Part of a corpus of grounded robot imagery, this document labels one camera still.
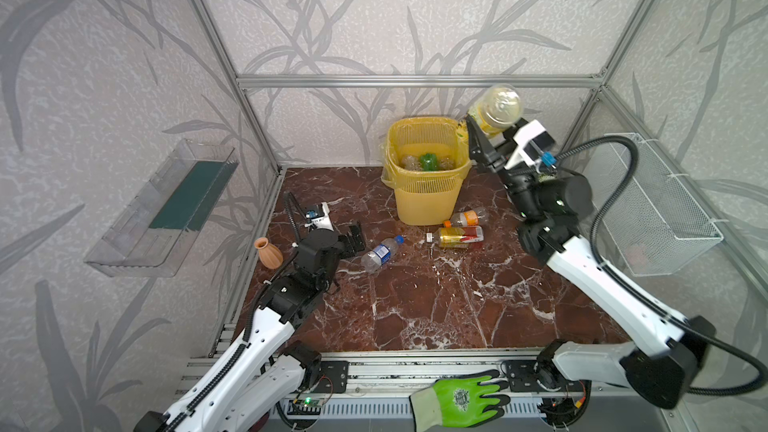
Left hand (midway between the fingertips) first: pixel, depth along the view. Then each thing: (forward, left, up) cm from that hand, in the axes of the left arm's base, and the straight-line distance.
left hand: (349, 216), depth 74 cm
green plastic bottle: (+28, -22, -9) cm, 37 cm away
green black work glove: (-36, -28, -22) cm, 51 cm away
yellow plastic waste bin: (+17, -21, -15) cm, 31 cm away
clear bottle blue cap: (0, -4, -24) cm, 25 cm away
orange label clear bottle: (+13, -36, -20) cm, 44 cm away
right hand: (+2, -28, +33) cm, 43 cm away
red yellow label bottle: (+6, -31, -20) cm, 37 cm away
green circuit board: (-38, +10, -27) cm, 48 cm away
